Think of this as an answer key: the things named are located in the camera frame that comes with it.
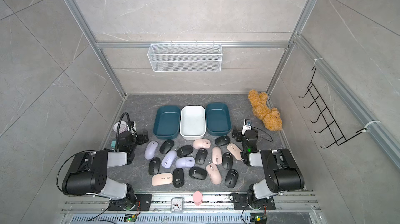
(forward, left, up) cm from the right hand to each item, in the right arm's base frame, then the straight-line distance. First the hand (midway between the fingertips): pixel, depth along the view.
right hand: (245, 126), depth 93 cm
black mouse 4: (-25, +29, -4) cm, 39 cm away
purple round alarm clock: (+4, +78, -4) cm, 78 cm away
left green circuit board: (-44, +60, -7) cm, 75 cm away
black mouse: (-13, +36, -5) cm, 39 cm away
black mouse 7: (-28, +11, -4) cm, 31 cm away
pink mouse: (-28, +48, -6) cm, 55 cm away
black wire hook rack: (-16, -29, +24) cm, 41 cm away
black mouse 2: (-21, +53, -5) cm, 57 cm away
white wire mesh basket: (+40, +39, +23) cm, 60 cm away
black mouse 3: (-27, +39, -5) cm, 48 cm away
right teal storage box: (+9, +15, -3) cm, 18 cm away
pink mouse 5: (-26, +20, -4) cm, 33 cm away
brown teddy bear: (+9, -12, +3) cm, 15 cm away
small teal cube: (-8, +80, -4) cm, 80 cm away
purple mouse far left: (-12, +57, -5) cm, 58 cm away
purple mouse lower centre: (-19, +36, -4) cm, 41 cm away
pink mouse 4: (-13, +7, -5) cm, 16 cm away
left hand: (0, +64, -1) cm, 64 cm away
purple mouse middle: (-18, +45, -4) cm, 48 cm away
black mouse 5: (-6, +14, -5) cm, 16 cm away
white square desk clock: (-39, +38, -5) cm, 55 cm away
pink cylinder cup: (-37, +29, +2) cm, 47 cm away
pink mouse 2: (-9, +26, -4) cm, 28 cm away
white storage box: (+9, +33, -7) cm, 35 cm away
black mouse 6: (-18, +12, -6) cm, 22 cm away
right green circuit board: (-45, 0, -9) cm, 46 cm away
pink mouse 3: (-16, +18, -4) cm, 25 cm away
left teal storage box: (+7, +50, -5) cm, 51 cm away
